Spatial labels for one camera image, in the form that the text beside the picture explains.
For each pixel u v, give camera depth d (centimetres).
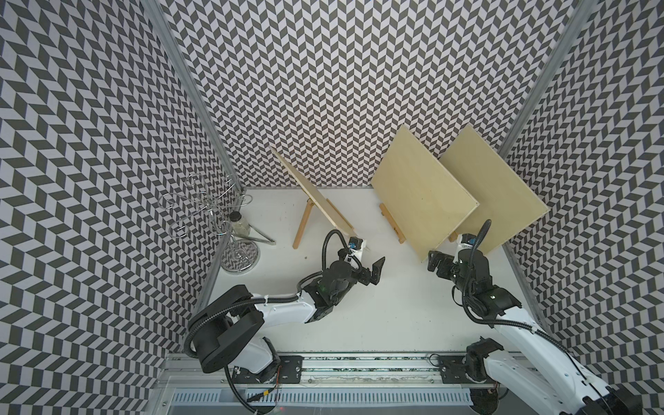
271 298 48
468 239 74
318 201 92
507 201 72
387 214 105
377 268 72
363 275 71
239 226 97
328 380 72
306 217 91
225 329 43
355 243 69
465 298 59
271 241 103
